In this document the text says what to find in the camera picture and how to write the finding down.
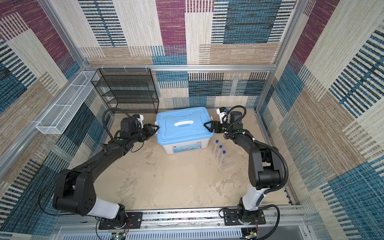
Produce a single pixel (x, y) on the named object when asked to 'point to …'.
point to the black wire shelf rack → (127, 90)
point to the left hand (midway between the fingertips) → (158, 125)
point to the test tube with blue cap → (216, 150)
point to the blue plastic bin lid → (182, 125)
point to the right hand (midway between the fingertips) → (208, 125)
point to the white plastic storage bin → (196, 147)
